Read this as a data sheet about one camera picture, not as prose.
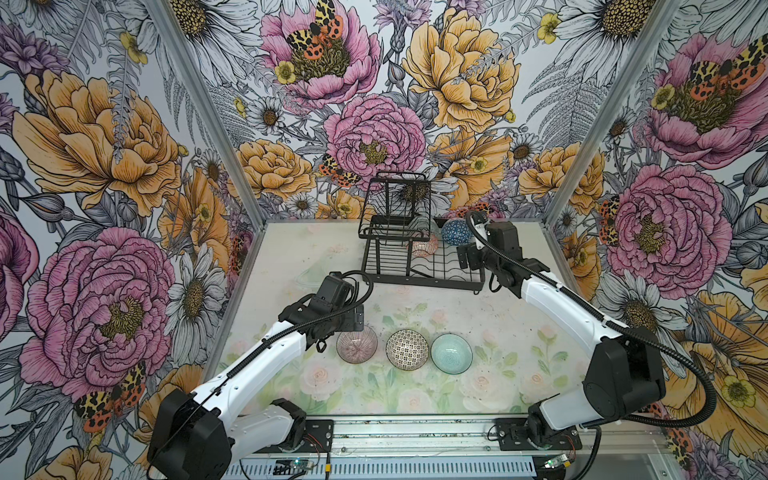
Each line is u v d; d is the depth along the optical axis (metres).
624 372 0.43
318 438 0.73
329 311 0.61
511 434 0.74
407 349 0.87
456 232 1.15
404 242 0.90
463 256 0.80
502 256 0.57
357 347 0.88
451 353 0.87
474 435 0.76
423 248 1.12
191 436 0.39
